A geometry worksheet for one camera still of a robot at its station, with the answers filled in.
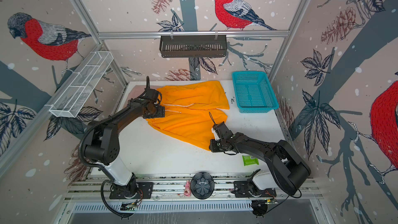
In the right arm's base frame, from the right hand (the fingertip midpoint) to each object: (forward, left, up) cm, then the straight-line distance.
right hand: (209, 149), depth 87 cm
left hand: (+18, +32, +10) cm, 38 cm away
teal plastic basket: (+44, -34, -1) cm, 55 cm away
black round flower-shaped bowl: (-18, +3, +1) cm, 19 cm away
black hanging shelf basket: (+61, +13, +29) cm, 68 cm away
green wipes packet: (-5, -22, 0) cm, 22 cm away
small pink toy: (-22, +10, +3) cm, 24 cm away
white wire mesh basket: (+11, +66, +33) cm, 74 cm away
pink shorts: (+40, +56, +5) cm, 69 cm away
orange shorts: (+24, +12, +3) cm, 27 cm away
